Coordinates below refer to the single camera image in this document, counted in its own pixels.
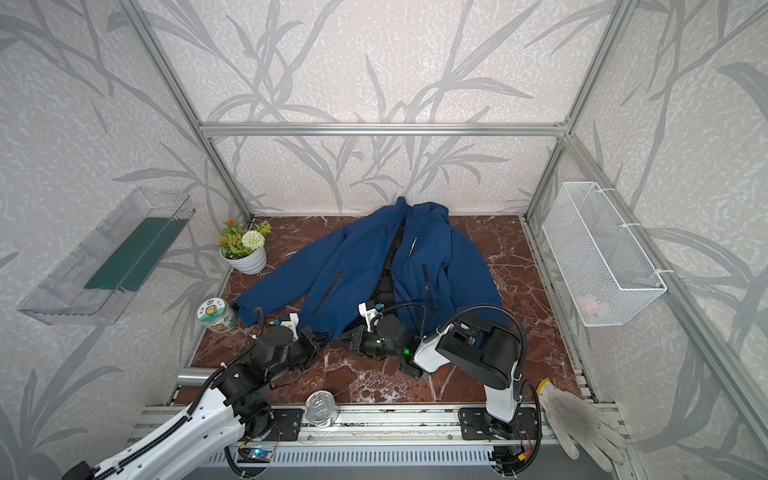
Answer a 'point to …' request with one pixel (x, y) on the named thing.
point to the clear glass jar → (321, 408)
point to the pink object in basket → (589, 303)
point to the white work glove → (577, 423)
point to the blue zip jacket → (405, 260)
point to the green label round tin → (217, 314)
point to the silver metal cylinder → (195, 376)
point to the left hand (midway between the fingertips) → (339, 327)
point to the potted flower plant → (242, 244)
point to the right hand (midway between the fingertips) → (335, 332)
